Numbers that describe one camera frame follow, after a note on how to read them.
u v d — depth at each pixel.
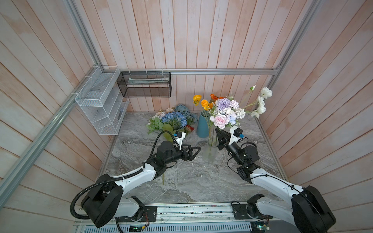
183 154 0.69
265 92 0.69
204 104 0.66
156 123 1.01
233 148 0.66
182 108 1.08
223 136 0.68
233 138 0.63
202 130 1.05
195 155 0.70
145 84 0.90
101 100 0.69
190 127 1.05
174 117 0.98
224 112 0.60
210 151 0.84
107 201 0.41
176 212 0.75
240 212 0.73
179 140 0.71
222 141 0.69
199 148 0.72
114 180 0.45
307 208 0.41
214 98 0.69
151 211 0.73
